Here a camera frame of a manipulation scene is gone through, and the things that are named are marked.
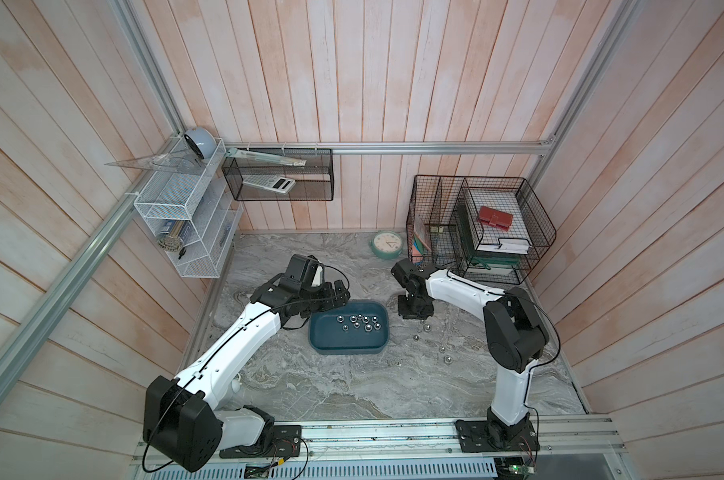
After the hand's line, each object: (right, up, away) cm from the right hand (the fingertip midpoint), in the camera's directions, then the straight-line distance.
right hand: (405, 311), depth 94 cm
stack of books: (+27, +25, -2) cm, 37 cm away
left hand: (-22, +5, -15) cm, 27 cm away
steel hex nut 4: (+11, -13, -8) cm, 19 cm away
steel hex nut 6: (-17, -2, 0) cm, 17 cm away
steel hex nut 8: (-16, -4, -1) cm, 16 cm away
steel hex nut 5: (-21, -2, +1) cm, 21 cm away
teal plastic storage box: (-25, -8, -3) cm, 26 cm away
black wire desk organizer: (+15, +29, +28) cm, 43 cm away
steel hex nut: (+7, -5, -1) cm, 9 cm away
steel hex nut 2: (+3, -8, -2) cm, 9 cm away
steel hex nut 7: (-19, -5, -2) cm, 20 cm away
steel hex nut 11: (-12, -5, -2) cm, 13 cm away
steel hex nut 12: (-9, -5, -1) cm, 10 cm away
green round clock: (-4, +23, +20) cm, 30 cm away
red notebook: (+30, +30, -1) cm, 42 cm away
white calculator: (-44, +42, +4) cm, 61 cm away
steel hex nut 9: (-13, -2, -1) cm, 13 cm away
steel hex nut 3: (+10, -10, -6) cm, 16 cm away
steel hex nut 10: (-10, -3, 0) cm, 10 cm away
